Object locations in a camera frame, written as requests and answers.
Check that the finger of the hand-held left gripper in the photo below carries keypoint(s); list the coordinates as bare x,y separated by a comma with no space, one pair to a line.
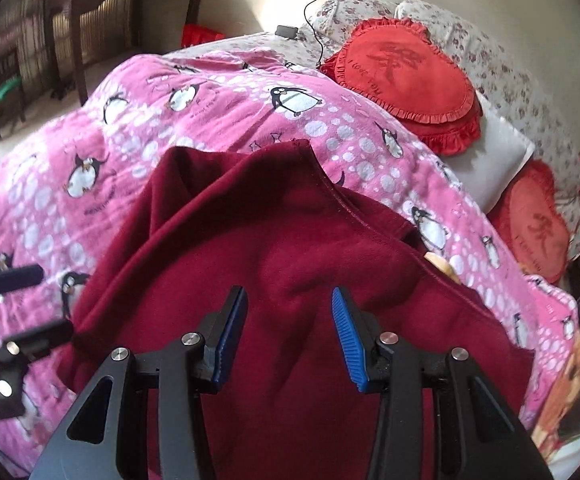
15,277
45,336

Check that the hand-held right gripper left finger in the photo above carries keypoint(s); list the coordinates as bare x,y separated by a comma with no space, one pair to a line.
230,330

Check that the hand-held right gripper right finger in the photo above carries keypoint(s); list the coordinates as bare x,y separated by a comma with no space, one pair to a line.
350,340

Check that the maroon fleece sweater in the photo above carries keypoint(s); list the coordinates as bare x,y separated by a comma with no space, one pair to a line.
295,250

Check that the wooden chair with green cushion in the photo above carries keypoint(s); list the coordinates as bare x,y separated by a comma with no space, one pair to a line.
5,92

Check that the pink penguin print blanket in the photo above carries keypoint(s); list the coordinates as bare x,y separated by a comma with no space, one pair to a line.
145,125

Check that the red heart-shaped cushion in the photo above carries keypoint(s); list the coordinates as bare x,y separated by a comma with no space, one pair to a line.
535,230
400,75

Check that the orange red printed blanket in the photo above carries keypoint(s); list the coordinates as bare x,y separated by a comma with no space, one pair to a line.
565,390

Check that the white pillow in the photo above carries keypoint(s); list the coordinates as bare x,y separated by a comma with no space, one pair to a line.
495,155

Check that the red plastic container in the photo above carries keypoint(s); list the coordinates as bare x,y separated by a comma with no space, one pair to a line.
202,35

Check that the black power adapter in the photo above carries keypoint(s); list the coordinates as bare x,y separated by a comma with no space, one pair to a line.
286,31

